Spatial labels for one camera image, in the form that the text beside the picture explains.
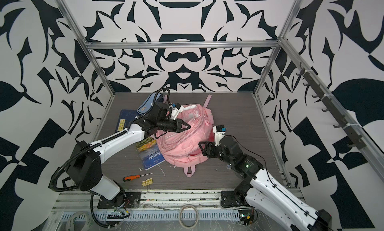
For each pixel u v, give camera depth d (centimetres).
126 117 104
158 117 64
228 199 74
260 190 49
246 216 71
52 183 73
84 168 43
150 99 112
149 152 89
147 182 78
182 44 92
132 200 74
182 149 78
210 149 64
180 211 70
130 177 80
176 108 74
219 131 65
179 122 71
